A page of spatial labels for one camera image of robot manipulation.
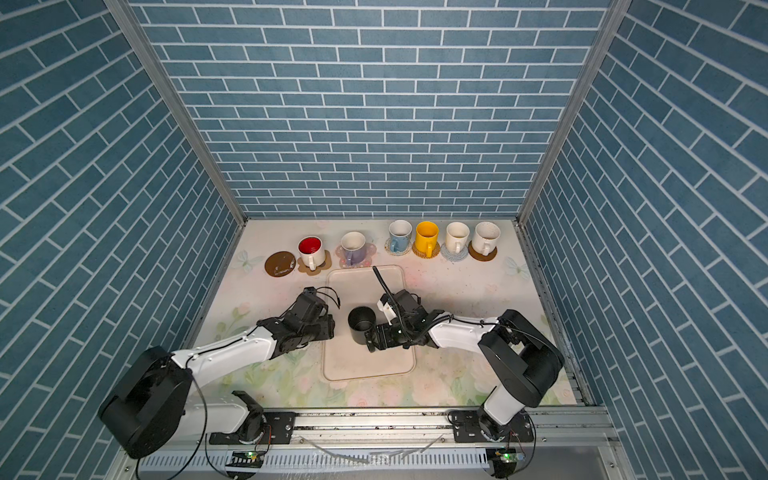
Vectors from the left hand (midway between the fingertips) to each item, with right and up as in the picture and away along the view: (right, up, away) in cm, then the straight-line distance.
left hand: (329, 324), depth 89 cm
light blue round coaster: (+41, +20, +19) cm, 49 cm away
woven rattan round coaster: (+30, +20, +18) cm, 41 cm away
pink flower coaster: (+11, +21, +22) cm, 32 cm away
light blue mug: (+21, +29, +18) cm, 40 cm away
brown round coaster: (+51, +20, +18) cm, 58 cm away
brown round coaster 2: (-22, +18, +17) cm, 33 cm away
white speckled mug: (+51, +27, +14) cm, 59 cm away
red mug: (-9, +22, +13) cm, 27 cm away
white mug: (+41, +27, +15) cm, 51 cm away
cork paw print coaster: (-7, +15, +13) cm, 22 cm away
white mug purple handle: (+5, +24, +18) cm, 31 cm away
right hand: (+14, -3, -2) cm, 14 cm away
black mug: (+10, +1, 0) cm, 10 cm away
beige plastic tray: (+10, +13, -9) cm, 18 cm away
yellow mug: (+31, +27, +16) cm, 44 cm away
